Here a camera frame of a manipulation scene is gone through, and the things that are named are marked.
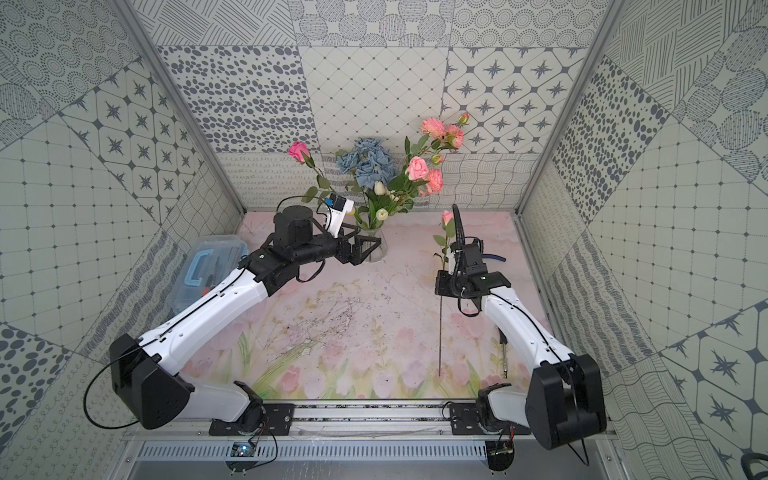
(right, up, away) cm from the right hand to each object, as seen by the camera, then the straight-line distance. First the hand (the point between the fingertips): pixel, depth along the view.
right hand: (441, 286), depth 85 cm
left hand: (-17, +14, -17) cm, 28 cm away
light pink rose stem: (+2, +15, +3) cm, 16 cm away
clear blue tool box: (-73, +7, +6) cm, 73 cm away
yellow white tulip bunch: (-16, +25, -3) cm, 30 cm away
